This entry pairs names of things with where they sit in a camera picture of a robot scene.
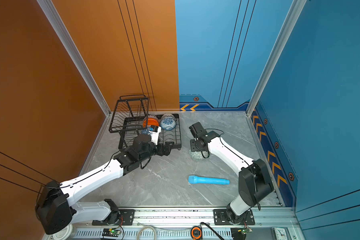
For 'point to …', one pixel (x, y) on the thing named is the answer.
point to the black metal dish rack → (131, 119)
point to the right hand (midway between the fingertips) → (194, 146)
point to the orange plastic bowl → (150, 120)
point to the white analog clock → (281, 233)
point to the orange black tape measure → (196, 233)
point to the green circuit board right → (245, 230)
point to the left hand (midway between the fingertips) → (168, 140)
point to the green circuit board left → (111, 232)
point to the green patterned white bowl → (198, 156)
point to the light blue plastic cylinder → (194, 179)
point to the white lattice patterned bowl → (167, 115)
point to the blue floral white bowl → (168, 122)
